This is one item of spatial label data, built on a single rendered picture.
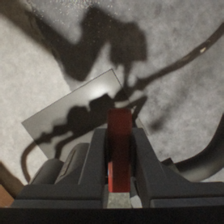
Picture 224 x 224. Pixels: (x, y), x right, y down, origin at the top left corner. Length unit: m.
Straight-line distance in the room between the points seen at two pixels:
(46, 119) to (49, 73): 0.18
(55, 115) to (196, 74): 0.55
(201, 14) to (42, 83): 0.61
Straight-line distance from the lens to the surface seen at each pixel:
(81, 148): 0.39
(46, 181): 0.39
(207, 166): 0.22
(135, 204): 0.23
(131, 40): 0.62
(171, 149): 0.74
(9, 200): 0.89
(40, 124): 0.70
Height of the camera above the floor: 0.61
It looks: 74 degrees down
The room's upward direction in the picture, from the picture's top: 179 degrees counter-clockwise
